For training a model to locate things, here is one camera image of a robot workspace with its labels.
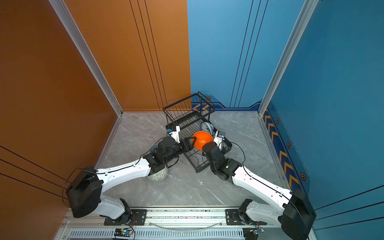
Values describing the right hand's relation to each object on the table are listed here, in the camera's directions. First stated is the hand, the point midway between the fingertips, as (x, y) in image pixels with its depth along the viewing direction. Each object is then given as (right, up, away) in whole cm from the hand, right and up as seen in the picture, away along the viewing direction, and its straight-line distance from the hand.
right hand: (207, 142), depth 79 cm
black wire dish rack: (-11, +18, +40) cm, 45 cm away
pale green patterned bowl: (-28, -20, +7) cm, 35 cm away
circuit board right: (+20, -42, -9) cm, 48 cm away
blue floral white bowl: (+1, +8, +18) cm, 20 cm away
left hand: (-7, +3, -1) cm, 8 cm away
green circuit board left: (-41, -42, -9) cm, 59 cm away
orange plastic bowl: (-3, +3, -1) cm, 4 cm away
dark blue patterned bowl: (-24, -1, -16) cm, 29 cm away
